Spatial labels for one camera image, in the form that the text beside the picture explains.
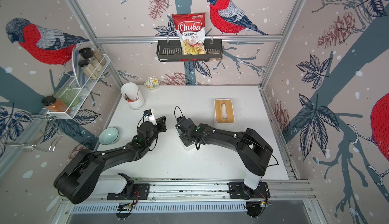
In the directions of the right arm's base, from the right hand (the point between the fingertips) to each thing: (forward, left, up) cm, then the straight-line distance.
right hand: (186, 134), depth 87 cm
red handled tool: (+23, +42, +4) cm, 48 cm away
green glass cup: (+3, +53, +30) cm, 61 cm away
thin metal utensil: (+24, +36, +4) cm, 44 cm away
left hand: (+8, +11, +8) cm, 16 cm away
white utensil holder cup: (+28, +41, +6) cm, 50 cm away
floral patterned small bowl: (+47, +33, -4) cm, 58 cm away
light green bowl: (-1, +49, -4) cm, 49 cm away
